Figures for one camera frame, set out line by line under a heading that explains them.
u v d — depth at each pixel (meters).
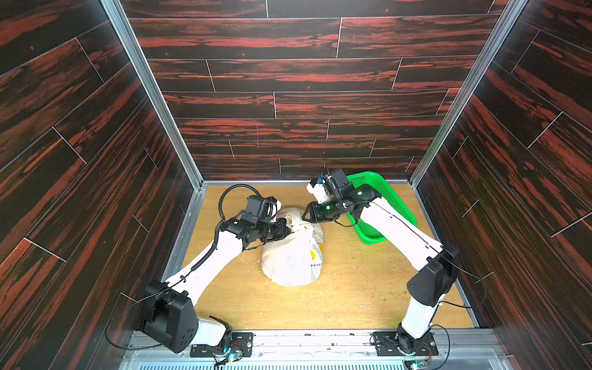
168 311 0.40
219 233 0.54
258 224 0.62
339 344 0.76
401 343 0.65
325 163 1.10
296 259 0.78
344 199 0.59
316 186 0.72
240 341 0.74
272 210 0.68
